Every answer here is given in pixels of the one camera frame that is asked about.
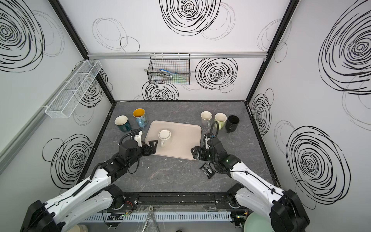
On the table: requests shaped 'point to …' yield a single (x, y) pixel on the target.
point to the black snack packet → (207, 170)
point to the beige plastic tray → (184, 137)
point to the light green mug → (221, 118)
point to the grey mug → (206, 116)
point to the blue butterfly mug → (140, 116)
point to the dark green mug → (122, 122)
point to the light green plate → (255, 223)
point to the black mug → (232, 123)
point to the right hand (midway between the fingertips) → (194, 152)
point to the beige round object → (79, 228)
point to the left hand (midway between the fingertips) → (153, 141)
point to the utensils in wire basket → (165, 75)
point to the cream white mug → (164, 135)
